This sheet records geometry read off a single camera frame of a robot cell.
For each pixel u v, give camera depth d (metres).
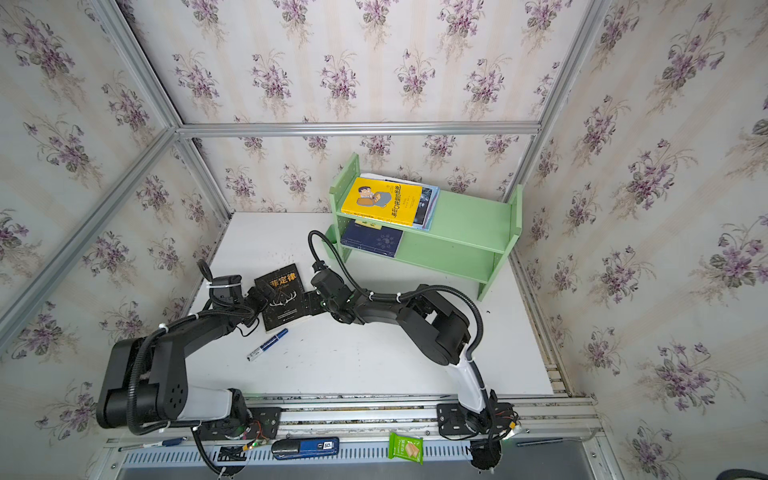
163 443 0.70
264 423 0.73
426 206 0.85
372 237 0.93
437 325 0.52
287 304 0.93
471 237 0.79
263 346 0.84
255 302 0.82
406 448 0.69
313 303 0.80
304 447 0.66
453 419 0.73
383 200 0.84
